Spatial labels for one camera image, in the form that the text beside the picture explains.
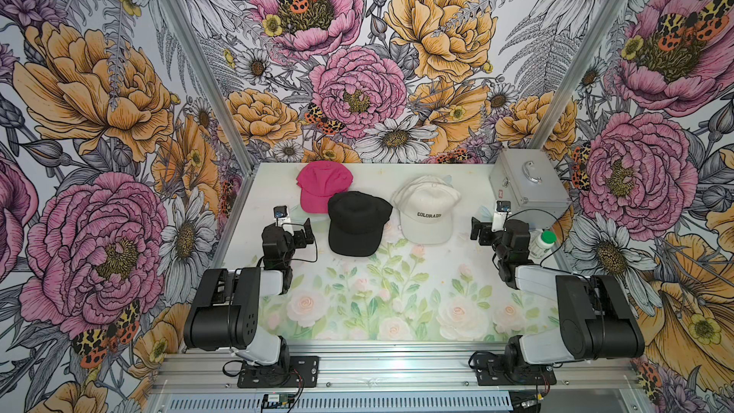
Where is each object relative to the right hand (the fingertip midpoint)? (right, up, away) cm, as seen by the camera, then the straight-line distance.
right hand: (486, 222), depth 94 cm
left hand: (-62, -1, 0) cm, 62 cm away
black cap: (-43, -1, +4) cm, 43 cm away
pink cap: (-56, +14, +14) cm, 60 cm away
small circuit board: (-60, -41, -23) cm, 76 cm away
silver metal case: (+15, +14, +3) cm, 21 cm away
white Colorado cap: (-19, +6, +5) cm, 20 cm away
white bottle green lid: (+15, -6, -4) cm, 17 cm away
